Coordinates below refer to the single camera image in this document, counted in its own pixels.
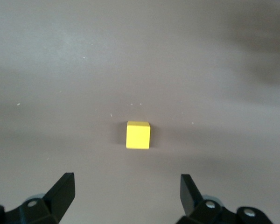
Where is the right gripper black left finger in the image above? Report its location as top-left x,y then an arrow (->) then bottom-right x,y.
0,172 -> 76,224

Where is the yellow wooden block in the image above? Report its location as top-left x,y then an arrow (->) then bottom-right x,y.
126,120 -> 152,150

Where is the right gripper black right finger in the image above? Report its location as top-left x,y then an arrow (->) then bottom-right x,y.
177,174 -> 274,224

